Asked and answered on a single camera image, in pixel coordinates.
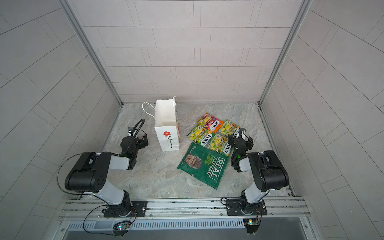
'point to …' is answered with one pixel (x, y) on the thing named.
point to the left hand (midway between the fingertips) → (141, 132)
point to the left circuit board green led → (123, 225)
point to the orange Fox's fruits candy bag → (210, 122)
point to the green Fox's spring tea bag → (229, 129)
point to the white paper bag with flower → (166, 123)
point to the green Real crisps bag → (204, 165)
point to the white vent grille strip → (204, 224)
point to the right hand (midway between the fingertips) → (240, 133)
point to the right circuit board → (252, 225)
